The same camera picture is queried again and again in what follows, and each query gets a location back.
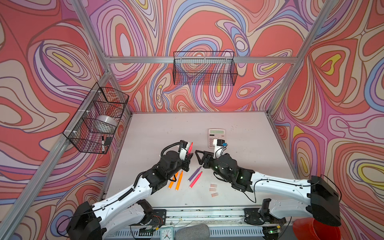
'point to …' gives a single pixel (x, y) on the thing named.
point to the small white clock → (166, 233)
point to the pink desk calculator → (215, 133)
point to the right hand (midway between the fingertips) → (200, 155)
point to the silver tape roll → (107, 119)
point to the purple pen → (194, 174)
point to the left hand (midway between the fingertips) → (193, 153)
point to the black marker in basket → (103, 145)
